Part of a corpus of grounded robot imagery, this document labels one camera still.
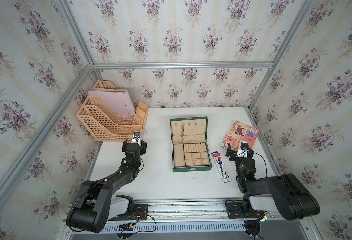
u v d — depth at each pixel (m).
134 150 0.66
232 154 0.78
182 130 0.92
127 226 0.71
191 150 0.90
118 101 0.92
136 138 0.73
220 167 0.88
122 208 0.62
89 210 0.41
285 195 0.43
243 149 0.72
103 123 0.98
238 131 1.05
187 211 0.75
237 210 0.73
